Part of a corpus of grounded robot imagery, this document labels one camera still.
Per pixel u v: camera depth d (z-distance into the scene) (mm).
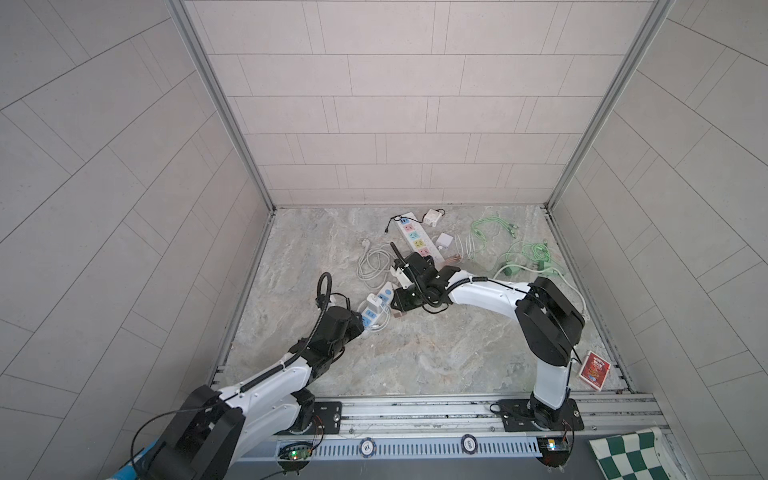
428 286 666
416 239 1047
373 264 991
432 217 1112
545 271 957
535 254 1018
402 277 727
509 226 1117
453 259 998
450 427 708
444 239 1051
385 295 889
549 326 501
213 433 395
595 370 771
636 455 654
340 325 652
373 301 826
